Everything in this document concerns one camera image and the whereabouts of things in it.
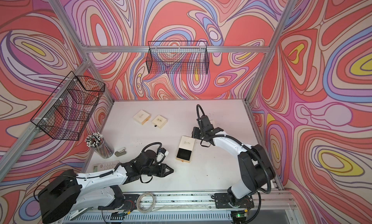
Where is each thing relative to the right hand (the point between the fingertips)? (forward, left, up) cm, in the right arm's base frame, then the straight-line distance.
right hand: (196, 136), depth 91 cm
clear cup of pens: (-8, +55, +12) cm, 57 cm away
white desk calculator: (-15, +55, -4) cm, 57 cm away
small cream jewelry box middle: (+16, +26, -4) cm, 31 cm away
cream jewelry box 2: (-4, +7, -4) cm, 9 cm away
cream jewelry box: (+20, +39, -3) cm, 44 cm away
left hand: (-22, +13, -1) cm, 25 cm away
